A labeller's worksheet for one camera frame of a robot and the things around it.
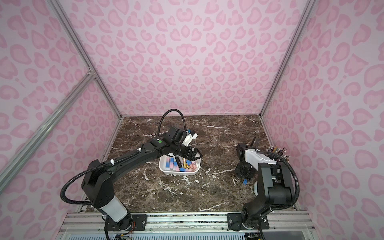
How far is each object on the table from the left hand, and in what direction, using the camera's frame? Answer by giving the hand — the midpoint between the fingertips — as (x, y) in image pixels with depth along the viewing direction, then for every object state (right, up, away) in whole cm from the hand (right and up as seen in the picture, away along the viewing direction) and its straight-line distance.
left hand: (198, 154), depth 79 cm
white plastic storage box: (-23, -9, +14) cm, 28 cm away
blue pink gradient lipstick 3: (-5, -8, +12) cm, 15 cm away
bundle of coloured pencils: (+45, +1, +4) cm, 45 cm away
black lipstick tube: (-12, -8, +14) cm, 20 cm away
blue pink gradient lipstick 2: (-17, -8, +14) cm, 23 cm away
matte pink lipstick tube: (-3, -9, +12) cm, 15 cm away
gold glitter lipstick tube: (-8, -8, +11) cm, 16 cm away
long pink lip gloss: (+27, -17, +7) cm, 32 cm away
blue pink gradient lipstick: (-19, -7, +14) cm, 25 cm away
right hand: (+26, -15, +9) cm, 32 cm away
